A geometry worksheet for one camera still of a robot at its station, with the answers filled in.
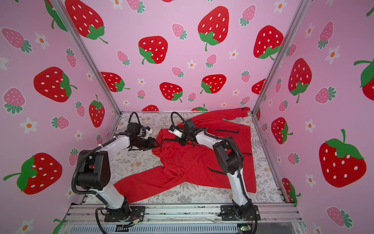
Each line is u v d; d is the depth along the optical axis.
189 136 0.78
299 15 0.72
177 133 0.87
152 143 0.84
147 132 0.87
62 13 0.70
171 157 0.92
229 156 0.56
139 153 0.98
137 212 0.74
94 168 0.48
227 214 0.74
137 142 0.80
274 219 0.73
